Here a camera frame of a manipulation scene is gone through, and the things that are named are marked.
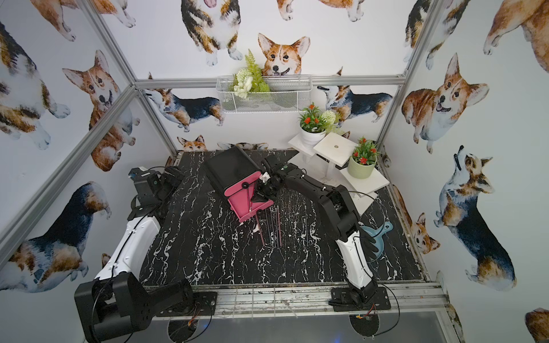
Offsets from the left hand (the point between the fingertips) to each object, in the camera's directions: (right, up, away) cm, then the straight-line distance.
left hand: (173, 169), depth 82 cm
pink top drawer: (+23, -7, +5) cm, 25 cm away
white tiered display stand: (+63, +2, +18) cm, 65 cm away
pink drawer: (+27, -14, +11) cm, 32 cm away
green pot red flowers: (+72, +2, 0) cm, 72 cm away
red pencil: (+40, -23, +12) cm, 47 cm away
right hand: (+27, -13, +5) cm, 30 cm away
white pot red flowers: (+55, +19, +9) cm, 59 cm away
